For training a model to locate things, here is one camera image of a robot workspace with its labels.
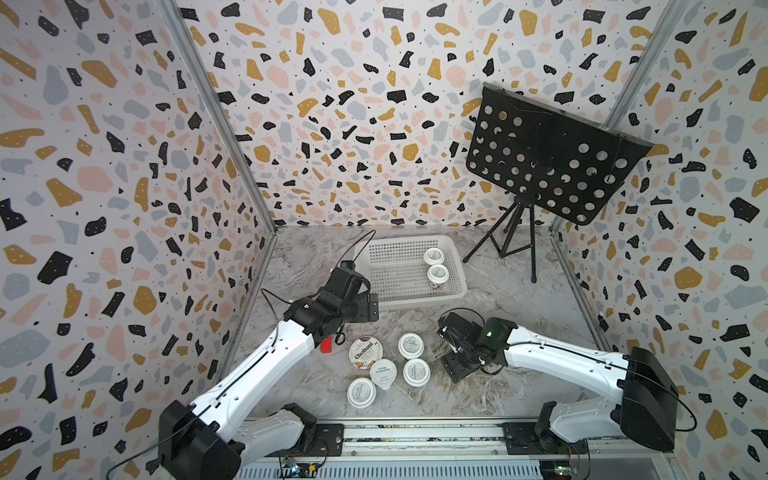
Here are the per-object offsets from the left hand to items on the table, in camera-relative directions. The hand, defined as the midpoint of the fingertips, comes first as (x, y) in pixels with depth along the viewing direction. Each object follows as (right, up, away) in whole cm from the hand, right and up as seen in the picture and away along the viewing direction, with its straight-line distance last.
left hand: (364, 302), depth 79 cm
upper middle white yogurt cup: (+13, -13, +5) cm, 19 cm away
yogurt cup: (+21, +12, +25) cm, 35 cm away
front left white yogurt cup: (0, -23, -3) cm, 23 cm away
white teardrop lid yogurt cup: (+5, -19, +1) cm, 20 cm away
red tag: (-13, -15, +11) cm, 22 cm away
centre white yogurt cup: (+14, -19, 0) cm, 23 cm away
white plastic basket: (+14, +7, +30) cm, 34 cm away
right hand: (+24, -17, +1) cm, 30 cm away
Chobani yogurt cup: (-1, -14, +5) cm, 15 cm away
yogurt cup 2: (+22, +6, +19) cm, 30 cm away
